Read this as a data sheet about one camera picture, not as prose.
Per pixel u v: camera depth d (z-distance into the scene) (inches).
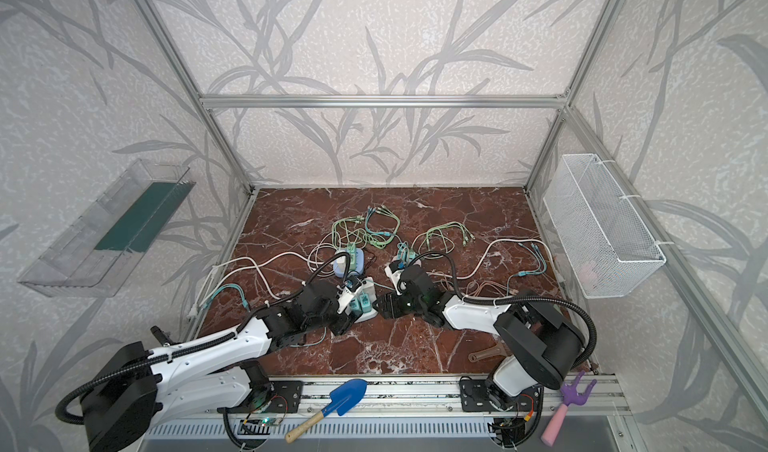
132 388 15.9
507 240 41.3
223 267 39.3
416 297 27.2
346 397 29.0
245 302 35.1
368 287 32.9
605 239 24.3
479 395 28.9
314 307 24.5
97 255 25.2
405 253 36.3
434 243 40.8
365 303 32.4
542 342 17.3
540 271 38.1
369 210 44.3
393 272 31.5
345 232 41.5
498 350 31.5
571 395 29.5
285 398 28.7
